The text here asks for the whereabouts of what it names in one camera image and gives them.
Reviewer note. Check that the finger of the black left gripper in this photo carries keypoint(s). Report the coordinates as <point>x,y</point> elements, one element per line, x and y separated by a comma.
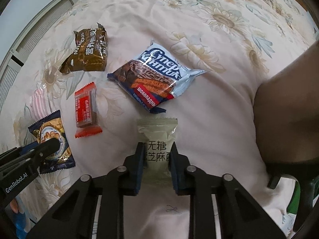
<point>43,150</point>

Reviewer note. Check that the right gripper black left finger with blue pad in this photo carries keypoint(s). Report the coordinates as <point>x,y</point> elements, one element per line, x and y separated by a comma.
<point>124,180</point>

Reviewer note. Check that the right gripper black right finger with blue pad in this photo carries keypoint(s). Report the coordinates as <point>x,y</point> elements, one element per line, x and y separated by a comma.
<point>189,180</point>

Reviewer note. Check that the dark blue gold snack packet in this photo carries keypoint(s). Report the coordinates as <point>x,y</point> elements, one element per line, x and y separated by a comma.
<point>51,128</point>

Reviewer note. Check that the beige sesame snack packet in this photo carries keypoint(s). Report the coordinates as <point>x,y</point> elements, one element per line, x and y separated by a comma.
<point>158,135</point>

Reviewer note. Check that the red bar snack packet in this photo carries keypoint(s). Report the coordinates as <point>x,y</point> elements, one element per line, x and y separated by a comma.
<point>86,111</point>

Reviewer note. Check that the white oat snack packet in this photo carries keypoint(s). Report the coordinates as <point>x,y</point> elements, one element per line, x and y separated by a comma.
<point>288,221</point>

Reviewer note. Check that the left hand blue glove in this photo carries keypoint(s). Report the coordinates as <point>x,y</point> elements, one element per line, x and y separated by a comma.
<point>19,218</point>

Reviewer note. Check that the pink striped candy packet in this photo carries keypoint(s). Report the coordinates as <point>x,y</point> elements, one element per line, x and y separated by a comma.
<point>39,104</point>

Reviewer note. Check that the white radiator panel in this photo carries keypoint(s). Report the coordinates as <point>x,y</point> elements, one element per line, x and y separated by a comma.
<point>26,42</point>

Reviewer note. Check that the brown nutritious snack packet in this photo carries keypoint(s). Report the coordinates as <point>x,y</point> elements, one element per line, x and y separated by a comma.
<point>91,52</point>

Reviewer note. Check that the blue chocolate wafer packet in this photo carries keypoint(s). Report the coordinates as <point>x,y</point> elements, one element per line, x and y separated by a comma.
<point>154,77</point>

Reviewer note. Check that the green tray box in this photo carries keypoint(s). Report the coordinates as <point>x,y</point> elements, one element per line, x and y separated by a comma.
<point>301,203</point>

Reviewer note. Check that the person's bare leg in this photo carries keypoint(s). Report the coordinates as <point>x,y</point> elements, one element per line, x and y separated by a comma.
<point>286,112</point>

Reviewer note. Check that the floral sunflower bed sheet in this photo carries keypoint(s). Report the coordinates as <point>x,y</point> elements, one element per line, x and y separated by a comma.
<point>238,43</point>

